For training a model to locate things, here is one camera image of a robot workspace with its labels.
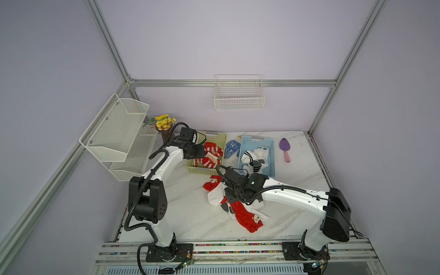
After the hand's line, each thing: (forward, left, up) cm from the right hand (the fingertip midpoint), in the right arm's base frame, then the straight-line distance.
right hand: (232, 195), depth 79 cm
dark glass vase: (+36, +37, +6) cm, 52 cm away
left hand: (+22, +17, +3) cm, 28 cm away
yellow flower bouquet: (+36, +37, +15) cm, 53 cm away
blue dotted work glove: (+38, -2, -10) cm, 40 cm away
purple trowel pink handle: (+40, -38, -12) cm, 57 cm away
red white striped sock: (+25, +15, -7) cm, 30 cm away
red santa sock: (-8, -6, -10) cm, 14 cm away
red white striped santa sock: (+30, +11, -6) cm, 33 cm away
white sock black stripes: (-3, -13, -10) cm, 17 cm away
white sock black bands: (+26, -11, -6) cm, 29 cm away
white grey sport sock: (+32, -20, -10) cm, 39 cm away
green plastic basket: (+43, +7, -6) cm, 45 cm away
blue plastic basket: (+40, -12, -8) cm, 42 cm away
